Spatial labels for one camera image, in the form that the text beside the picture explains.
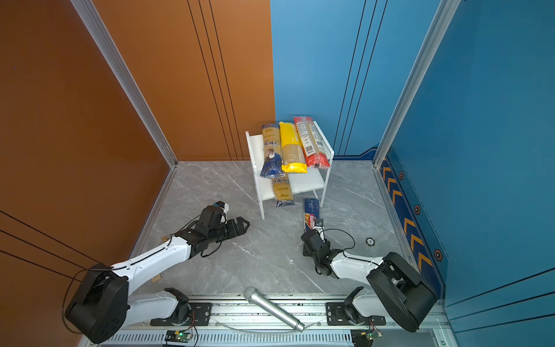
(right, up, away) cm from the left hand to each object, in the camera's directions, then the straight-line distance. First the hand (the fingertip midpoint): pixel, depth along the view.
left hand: (244, 223), depth 87 cm
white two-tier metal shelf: (+30, +19, +6) cm, 36 cm away
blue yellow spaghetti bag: (+16, +13, -3) cm, 21 cm away
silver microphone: (+6, -23, -13) cm, 27 cm away
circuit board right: (+43, -34, -17) cm, 57 cm away
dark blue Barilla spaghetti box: (+29, +6, +12) cm, 32 cm away
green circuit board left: (-18, -34, -16) cm, 42 cm away
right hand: (+27, -8, +4) cm, 29 cm away
